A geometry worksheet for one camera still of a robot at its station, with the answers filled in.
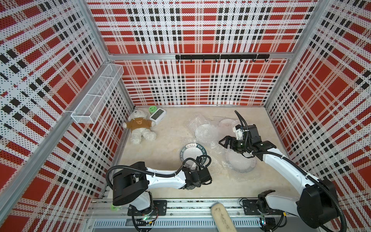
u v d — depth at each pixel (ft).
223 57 2.91
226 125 3.50
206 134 3.28
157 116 3.61
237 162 2.83
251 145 2.05
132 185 1.40
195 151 3.06
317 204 1.31
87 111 3.06
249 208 2.41
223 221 2.18
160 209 2.41
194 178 2.07
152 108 3.76
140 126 3.26
